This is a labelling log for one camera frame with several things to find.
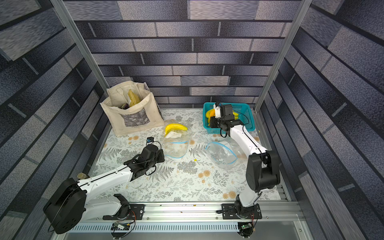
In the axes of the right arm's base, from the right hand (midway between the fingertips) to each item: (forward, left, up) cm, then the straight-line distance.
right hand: (211, 119), depth 91 cm
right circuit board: (-54, -16, -21) cm, 60 cm away
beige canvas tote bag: (-1, +46, +11) cm, 48 cm away
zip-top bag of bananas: (-5, +22, -11) cm, 25 cm away
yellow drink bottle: (-37, +65, -1) cm, 74 cm away
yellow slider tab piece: (-20, +10, -17) cm, 28 cm away
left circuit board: (-55, +48, -18) cm, 75 cm away
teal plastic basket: (+17, -27, -10) cm, 33 cm away
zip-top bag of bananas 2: (-21, -8, -5) cm, 23 cm away
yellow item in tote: (+11, +50, +7) cm, 52 cm away
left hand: (-19, +28, -8) cm, 34 cm away
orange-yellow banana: (+13, 0, -9) cm, 16 cm away
